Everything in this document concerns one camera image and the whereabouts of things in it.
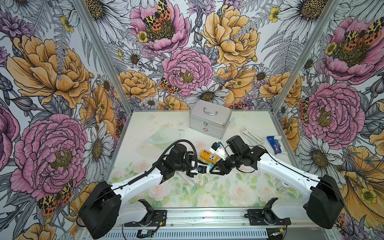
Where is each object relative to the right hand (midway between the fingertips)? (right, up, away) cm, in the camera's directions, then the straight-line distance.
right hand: (214, 173), depth 75 cm
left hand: (-5, +3, +3) cm, 6 cm away
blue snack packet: (+42, +11, +24) cm, 49 cm away
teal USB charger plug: (-2, +4, 0) cm, 4 cm away
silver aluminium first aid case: (+1, +28, +22) cm, 35 cm away
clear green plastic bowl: (-32, +15, +31) cm, 47 cm away
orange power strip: (-1, +4, +18) cm, 19 cm away
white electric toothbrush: (-13, -7, +10) cm, 18 cm away
